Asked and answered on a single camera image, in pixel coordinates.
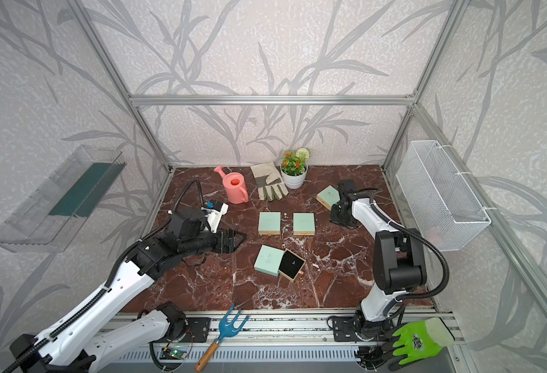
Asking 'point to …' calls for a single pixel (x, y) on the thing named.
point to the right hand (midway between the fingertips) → (336, 218)
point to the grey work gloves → (269, 183)
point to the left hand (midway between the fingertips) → (239, 236)
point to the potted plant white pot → (294, 182)
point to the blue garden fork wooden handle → (227, 329)
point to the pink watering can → (235, 188)
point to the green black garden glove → (416, 340)
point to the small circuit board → (179, 353)
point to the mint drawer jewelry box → (304, 224)
